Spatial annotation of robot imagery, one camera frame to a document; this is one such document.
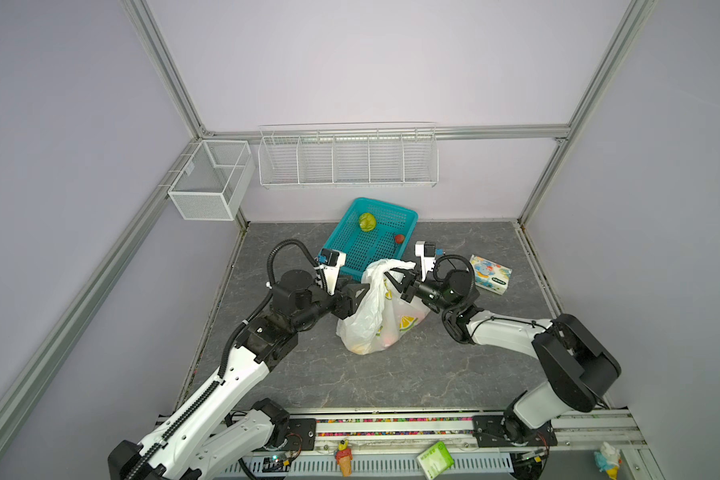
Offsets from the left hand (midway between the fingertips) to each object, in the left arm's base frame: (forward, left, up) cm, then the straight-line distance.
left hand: (359, 286), depth 69 cm
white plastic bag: (-3, -5, -10) cm, 11 cm away
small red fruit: (+36, -15, -25) cm, 47 cm away
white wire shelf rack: (+48, +2, +4) cm, 48 cm away
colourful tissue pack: (+15, -43, -23) cm, 51 cm away
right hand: (+5, -6, -1) cm, 8 cm away
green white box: (-33, -16, -25) cm, 44 cm away
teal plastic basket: (+34, -2, -27) cm, 43 cm away
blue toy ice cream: (-35, -55, -24) cm, 70 cm away
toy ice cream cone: (-31, +6, -25) cm, 40 cm away
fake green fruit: (+43, -4, -23) cm, 49 cm away
